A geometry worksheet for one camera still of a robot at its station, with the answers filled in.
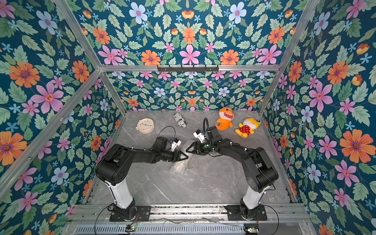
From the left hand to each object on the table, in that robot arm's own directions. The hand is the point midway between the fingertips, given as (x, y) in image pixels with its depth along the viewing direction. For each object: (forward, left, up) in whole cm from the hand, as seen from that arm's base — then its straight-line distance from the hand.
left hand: (187, 157), depth 90 cm
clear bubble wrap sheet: (-7, +4, +3) cm, 8 cm away
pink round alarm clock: (+29, +31, -1) cm, 42 cm away
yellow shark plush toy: (+20, -45, +1) cm, 49 cm away
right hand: (+2, -4, +8) cm, 9 cm away
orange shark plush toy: (+30, -30, +4) cm, 43 cm away
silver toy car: (+32, +5, -1) cm, 32 cm away
